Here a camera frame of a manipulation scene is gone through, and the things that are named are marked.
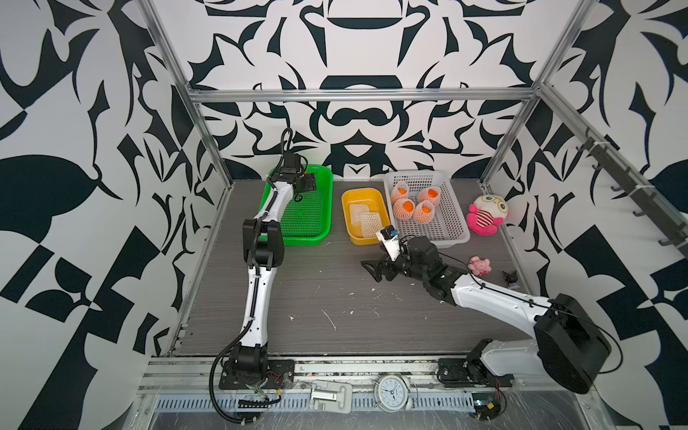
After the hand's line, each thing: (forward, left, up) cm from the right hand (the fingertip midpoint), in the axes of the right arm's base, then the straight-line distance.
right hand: (371, 250), depth 82 cm
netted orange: (+28, -26, -7) cm, 39 cm away
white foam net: (+24, +4, -12) cm, 27 cm away
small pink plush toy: (0, -37, -12) cm, 39 cm away
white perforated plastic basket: (+24, -21, -6) cm, 33 cm away
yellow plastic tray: (+30, -4, -11) cm, 32 cm away
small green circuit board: (-37, -29, -16) cm, 50 cm away
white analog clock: (-35, -4, -11) cm, 37 cm away
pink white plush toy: (+21, -45, -9) cm, 51 cm away
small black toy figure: (-4, -47, -14) cm, 49 cm away
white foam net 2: (+19, -2, -13) cm, 24 cm away
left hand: (+38, +25, -6) cm, 45 cm away
